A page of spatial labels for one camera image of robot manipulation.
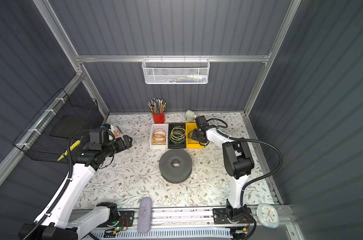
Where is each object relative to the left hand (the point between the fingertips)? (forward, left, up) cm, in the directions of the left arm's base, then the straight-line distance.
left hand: (124, 141), depth 77 cm
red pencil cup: (+30, -15, -15) cm, 37 cm away
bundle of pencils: (+35, -14, -7) cm, 39 cm away
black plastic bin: (+9, -23, -18) cm, 31 cm away
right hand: (+12, -41, -16) cm, 46 cm away
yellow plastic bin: (+10, -37, -20) cm, 43 cm away
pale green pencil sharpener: (+31, -38, -15) cm, 52 cm away
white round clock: (-35, -71, -19) cm, 81 cm away
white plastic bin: (+22, -11, -15) cm, 29 cm away
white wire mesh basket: (+70, -28, 0) cm, 76 cm away
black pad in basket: (+5, +26, +9) cm, 28 cm away
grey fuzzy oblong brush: (-35, -11, -19) cm, 41 cm away
